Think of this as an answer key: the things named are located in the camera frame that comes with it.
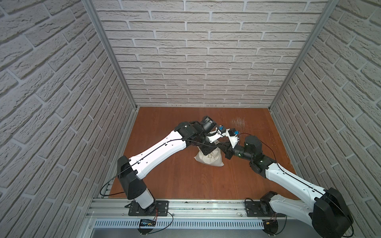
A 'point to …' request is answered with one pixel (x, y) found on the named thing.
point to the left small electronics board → (146, 226)
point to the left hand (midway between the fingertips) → (212, 142)
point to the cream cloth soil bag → (214, 159)
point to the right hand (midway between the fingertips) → (214, 146)
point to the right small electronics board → (270, 226)
